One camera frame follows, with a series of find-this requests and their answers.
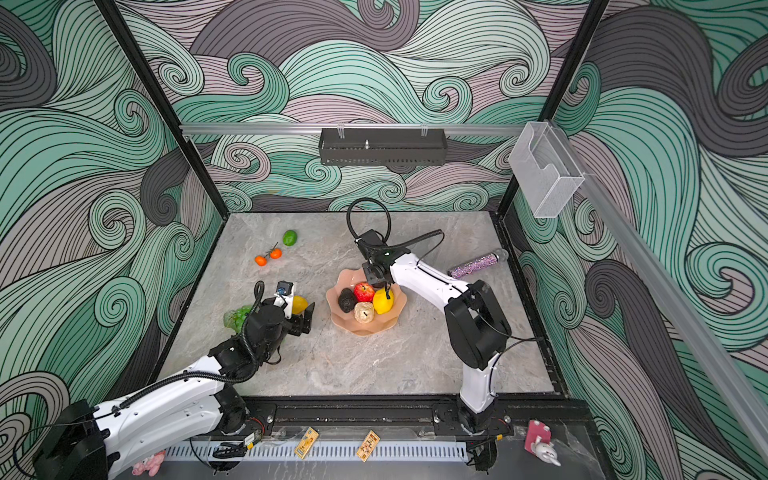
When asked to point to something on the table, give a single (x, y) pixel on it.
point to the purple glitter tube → (491, 258)
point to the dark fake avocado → (346, 300)
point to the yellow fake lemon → (383, 304)
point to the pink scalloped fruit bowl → (381, 323)
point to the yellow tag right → (368, 445)
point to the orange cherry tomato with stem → (275, 253)
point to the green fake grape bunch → (234, 319)
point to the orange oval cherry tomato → (260, 260)
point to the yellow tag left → (307, 442)
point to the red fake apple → (364, 292)
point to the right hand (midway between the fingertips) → (380, 268)
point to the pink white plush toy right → (539, 443)
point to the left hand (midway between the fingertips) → (300, 298)
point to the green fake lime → (289, 237)
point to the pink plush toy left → (151, 464)
